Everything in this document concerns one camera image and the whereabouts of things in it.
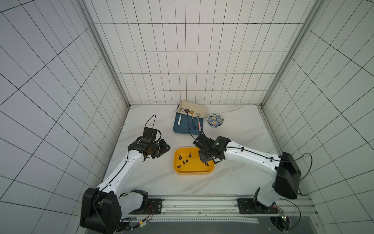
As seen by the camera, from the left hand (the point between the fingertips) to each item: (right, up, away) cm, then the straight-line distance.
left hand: (167, 151), depth 82 cm
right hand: (+19, -3, -1) cm, 19 cm away
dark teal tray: (+9, +11, +22) cm, 26 cm away
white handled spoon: (+7, +25, +34) cm, 43 cm away
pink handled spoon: (+20, +21, +31) cm, 42 cm away
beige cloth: (+19, +27, +36) cm, 48 cm away
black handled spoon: (+11, +24, +33) cm, 42 cm away
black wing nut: (+10, -9, +6) cm, 14 cm away
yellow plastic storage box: (+16, -11, +4) cm, 20 cm away
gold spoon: (+15, +23, +33) cm, 43 cm away
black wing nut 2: (+11, -8, +6) cm, 15 cm away
